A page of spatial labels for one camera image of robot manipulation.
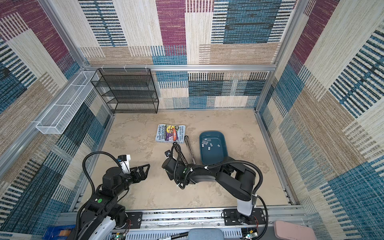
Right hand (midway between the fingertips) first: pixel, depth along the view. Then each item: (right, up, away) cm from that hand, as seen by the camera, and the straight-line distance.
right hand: (173, 168), depth 88 cm
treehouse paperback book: (-4, +19, +16) cm, 25 cm away
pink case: (+53, -23, -19) cm, 61 cm away
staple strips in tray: (+20, +14, +13) cm, 27 cm away
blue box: (-47, -22, -22) cm, 57 cm away
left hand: (-14, +4, -10) cm, 18 cm away
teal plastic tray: (+26, +7, +5) cm, 27 cm away
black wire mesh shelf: (-37, +50, +23) cm, 66 cm away
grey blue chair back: (+17, -23, -21) cm, 36 cm away
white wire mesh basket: (-52, +29, -16) cm, 62 cm away
